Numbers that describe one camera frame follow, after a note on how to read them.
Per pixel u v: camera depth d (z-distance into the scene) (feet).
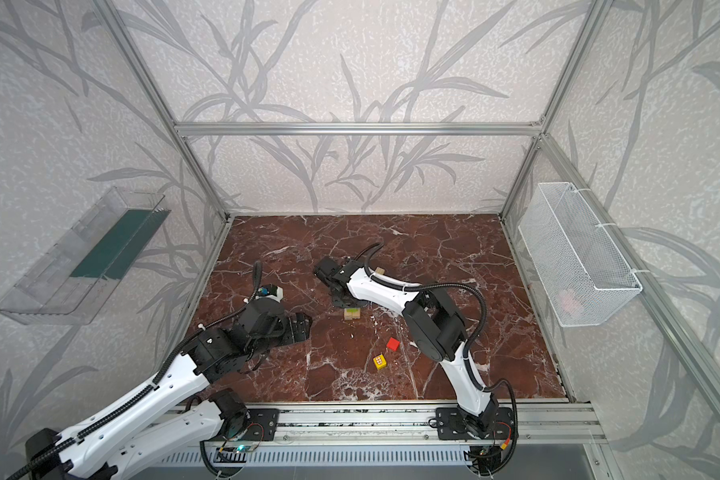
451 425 2.42
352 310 3.02
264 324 1.87
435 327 1.70
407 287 1.81
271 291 2.25
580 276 2.02
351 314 2.99
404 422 2.47
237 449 2.32
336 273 2.23
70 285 2.09
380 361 2.71
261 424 2.38
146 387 1.49
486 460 2.40
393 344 2.85
